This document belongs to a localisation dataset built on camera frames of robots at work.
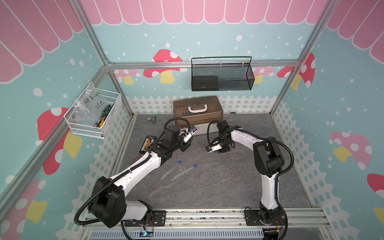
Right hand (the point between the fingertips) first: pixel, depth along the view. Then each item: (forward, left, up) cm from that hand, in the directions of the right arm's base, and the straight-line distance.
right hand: (219, 145), depth 100 cm
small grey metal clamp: (+25, +48, +1) cm, 54 cm away
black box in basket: (+22, +10, +34) cm, 42 cm away
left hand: (-6, +19, +18) cm, 27 cm away
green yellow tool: (-1, +60, +34) cm, 69 cm away
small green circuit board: (-48, +41, -3) cm, 64 cm away
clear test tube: (-20, +34, 0) cm, 40 cm away
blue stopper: (-11, +26, -2) cm, 28 cm away
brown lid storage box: (+13, +13, +20) cm, 27 cm away
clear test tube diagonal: (-18, +24, -1) cm, 30 cm away
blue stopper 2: (-14, +16, -1) cm, 22 cm away
